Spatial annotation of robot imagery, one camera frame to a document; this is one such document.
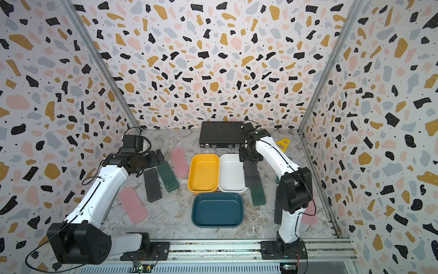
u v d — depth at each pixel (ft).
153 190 3.02
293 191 1.59
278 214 2.74
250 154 2.51
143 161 2.29
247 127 2.35
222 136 3.95
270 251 2.41
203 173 3.28
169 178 3.21
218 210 2.83
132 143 2.00
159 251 2.41
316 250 2.50
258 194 2.97
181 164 3.39
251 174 2.86
